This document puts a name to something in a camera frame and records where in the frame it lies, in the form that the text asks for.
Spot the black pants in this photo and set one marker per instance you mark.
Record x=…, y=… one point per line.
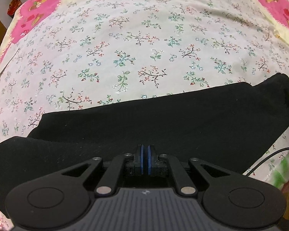
x=159, y=115

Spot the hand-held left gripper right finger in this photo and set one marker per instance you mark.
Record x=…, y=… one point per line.
x=149, y=160

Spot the pink yellow cartoon printed blanket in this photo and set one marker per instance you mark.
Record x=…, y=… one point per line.
x=38, y=7

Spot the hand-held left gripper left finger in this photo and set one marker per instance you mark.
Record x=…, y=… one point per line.
x=141, y=160

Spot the red patterned bag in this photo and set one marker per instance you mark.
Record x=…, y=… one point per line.
x=14, y=6

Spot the white floral bedsheet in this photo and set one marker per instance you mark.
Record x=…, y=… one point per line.
x=134, y=41

